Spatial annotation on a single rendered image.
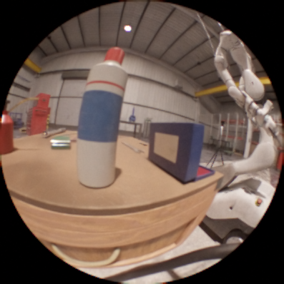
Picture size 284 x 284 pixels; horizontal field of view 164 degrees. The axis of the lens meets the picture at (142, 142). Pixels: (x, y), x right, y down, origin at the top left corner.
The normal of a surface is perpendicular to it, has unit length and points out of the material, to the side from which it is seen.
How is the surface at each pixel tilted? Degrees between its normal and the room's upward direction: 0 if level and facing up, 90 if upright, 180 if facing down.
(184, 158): 96
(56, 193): 0
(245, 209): 90
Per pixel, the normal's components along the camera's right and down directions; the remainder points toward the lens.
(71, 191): 0.14, -0.98
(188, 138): -0.92, 0.02
